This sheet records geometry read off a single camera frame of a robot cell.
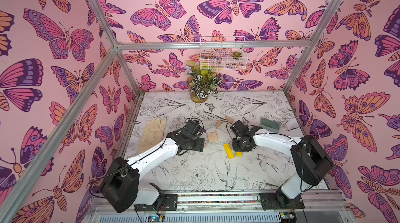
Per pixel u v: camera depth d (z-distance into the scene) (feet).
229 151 2.94
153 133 3.26
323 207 2.42
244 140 2.20
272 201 2.41
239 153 2.86
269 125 3.28
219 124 3.33
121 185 1.35
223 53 3.13
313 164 1.49
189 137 2.14
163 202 2.19
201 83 3.30
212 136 3.14
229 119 3.43
